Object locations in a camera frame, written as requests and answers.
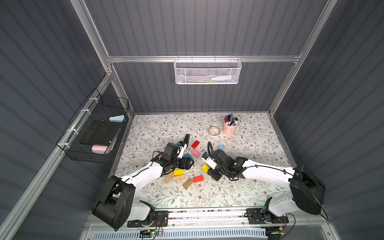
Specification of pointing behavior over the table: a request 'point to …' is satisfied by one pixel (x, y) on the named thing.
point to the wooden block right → (187, 183)
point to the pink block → (195, 152)
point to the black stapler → (186, 139)
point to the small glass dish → (214, 130)
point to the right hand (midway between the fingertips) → (210, 171)
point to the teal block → (188, 155)
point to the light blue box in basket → (119, 118)
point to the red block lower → (198, 178)
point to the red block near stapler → (195, 144)
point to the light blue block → (221, 147)
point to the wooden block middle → (178, 177)
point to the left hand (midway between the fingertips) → (190, 162)
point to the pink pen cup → (229, 126)
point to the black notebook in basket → (100, 132)
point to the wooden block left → (168, 176)
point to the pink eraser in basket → (99, 149)
